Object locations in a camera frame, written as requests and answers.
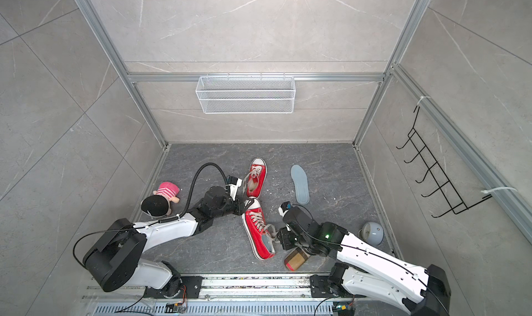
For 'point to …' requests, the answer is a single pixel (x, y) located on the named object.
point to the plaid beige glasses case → (295, 260)
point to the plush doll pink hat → (158, 204)
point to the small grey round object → (372, 233)
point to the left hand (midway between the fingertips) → (255, 197)
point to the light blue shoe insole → (300, 181)
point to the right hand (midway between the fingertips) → (281, 236)
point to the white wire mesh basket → (246, 95)
